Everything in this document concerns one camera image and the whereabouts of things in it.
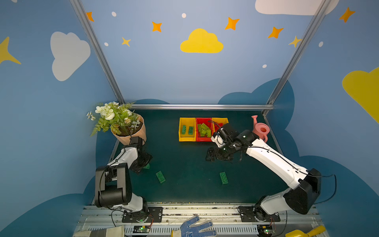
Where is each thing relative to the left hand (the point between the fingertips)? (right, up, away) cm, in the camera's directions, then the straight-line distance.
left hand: (148, 163), depth 91 cm
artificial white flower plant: (-13, +28, -10) cm, 32 cm away
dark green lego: (+26, +19, +17) cm, 37 cm away
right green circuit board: (+63, -28, -19) cm, 72 cm away
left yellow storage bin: (+25, +26, +23) cm, 43 cm away
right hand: (+38, +7, -15) cm, 42 cm away
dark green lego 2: (+8, -7, -5) cm, 12 cm away
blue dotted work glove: (+25, -27, -21) cm, 42 cm away
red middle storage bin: (+39, +26, +16) cm, 50 cm away
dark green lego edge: (0, -2, -2) cm, 2 cm away
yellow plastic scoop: (+78, -27, -22) cm, 85 cm away
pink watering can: (+73, +21, +6) cm, 77 cm away
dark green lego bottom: (+46, -7, -5) cm, 47 cm away
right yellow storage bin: (+51, +27, +18) cm, 61 cm away
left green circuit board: (+2, -27, -20) cm, 34 cm away
